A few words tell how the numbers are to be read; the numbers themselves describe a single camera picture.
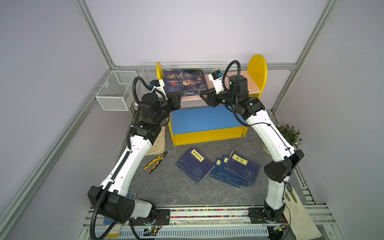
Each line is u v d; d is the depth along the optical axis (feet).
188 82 2.37
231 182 2.76
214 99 2.04
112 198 1.24
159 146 3.28
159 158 3.08
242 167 2.90
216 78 1.95
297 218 2.41
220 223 2.41
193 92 2.32
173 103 1.93
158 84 1.92
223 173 2.82
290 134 2.78
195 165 2.93
